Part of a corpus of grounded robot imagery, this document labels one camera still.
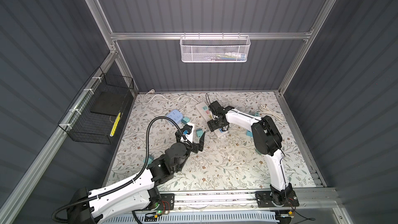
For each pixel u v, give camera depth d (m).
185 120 1.02
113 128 0.68
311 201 0.74
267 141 0.57
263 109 1.08
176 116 1.02
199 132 0.99
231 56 0.91
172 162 0.53
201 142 0.64
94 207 0.41
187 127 0.60
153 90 1.24
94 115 0.72
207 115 1.04
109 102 0.75
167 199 0.74
